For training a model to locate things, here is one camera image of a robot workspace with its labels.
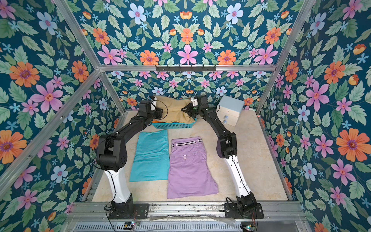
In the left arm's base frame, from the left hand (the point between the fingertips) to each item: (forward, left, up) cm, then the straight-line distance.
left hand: (159, 107), depth 98 cm
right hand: (+1, -16, -3) cm, 16 cm away
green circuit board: (-64, +15, -20) cm, 69 cm away
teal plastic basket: (-8, -8, -11) cm, 16 cm away
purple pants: (-42, -17, -16) cm, 48 cm away
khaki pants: (-1, -8, -1) cm, 8 cm away
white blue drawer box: (-3, -48, -4) cm, 48 cm away
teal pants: (-30, +6, -16) cm, 35 cm away
